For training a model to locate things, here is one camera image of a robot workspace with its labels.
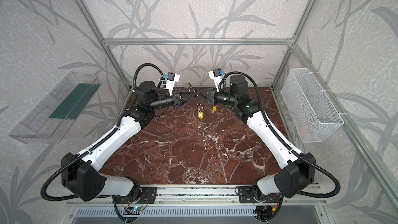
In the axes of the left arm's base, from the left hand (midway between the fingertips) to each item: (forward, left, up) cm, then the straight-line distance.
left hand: (195, 92), depth 66 cm
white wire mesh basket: (-10, -48, -2) cm, 50 cm away
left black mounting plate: (-34, +26, -35) cm, 55 cm away
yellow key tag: (-5, -2, -10) cm, 12 cm away
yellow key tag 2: (+19, -10, -39) cm, 44 cm away
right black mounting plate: (-34, -25, -35) cm, 55 cm away
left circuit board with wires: (-39, +28, -37) cm, 61 cm away
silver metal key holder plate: (-4, -2, -4) cm, 6 cm away
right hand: (+2, -1, 0) cm, 2 cm away
